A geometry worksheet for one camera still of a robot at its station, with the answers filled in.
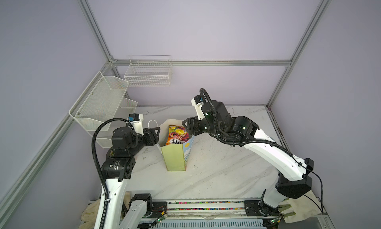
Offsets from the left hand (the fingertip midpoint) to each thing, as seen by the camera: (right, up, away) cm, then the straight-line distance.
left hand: (153, 131), depth 68 cm
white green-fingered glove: (+70, -40, +5) cm, 81 cm away
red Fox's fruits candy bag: (+10, -3, +10) cm, 14 cm away
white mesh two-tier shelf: (-33, +18, +16) cm, 41 cm away
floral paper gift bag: (+10, -7, +8) cm, 15 cm away
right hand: (+15, +3, -7) cm, 17 cm away
